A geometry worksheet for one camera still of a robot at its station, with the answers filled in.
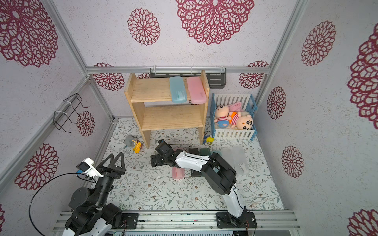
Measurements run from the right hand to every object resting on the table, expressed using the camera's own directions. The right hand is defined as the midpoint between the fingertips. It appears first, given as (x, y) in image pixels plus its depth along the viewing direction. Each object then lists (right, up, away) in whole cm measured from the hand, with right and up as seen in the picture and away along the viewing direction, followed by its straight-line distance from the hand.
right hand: (161, 158), depth 92 cm
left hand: (-13, +7, -27) cm, 31 cm away
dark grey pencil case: (+21, -9, -4) cm, 23 cm away
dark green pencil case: (+28, +3, +8) cm, 29 cm away
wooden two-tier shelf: (-7, +31, +5) cm, 32 cm away
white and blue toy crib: (+63, +39, +21) cm, 77 cm away
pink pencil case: (+11, -9, -3) cm, 14 cm away
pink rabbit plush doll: (+41, +30, +13) cm, 52 cm away
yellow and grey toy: (-21, +10, +7) cm, 25 cm away
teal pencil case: (+38, +2, +9) cm, 39 cm away
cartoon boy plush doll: (+51, +24, +11) cm, 57 cm away
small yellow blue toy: (+30, +11, +11) cm, 34 cm away
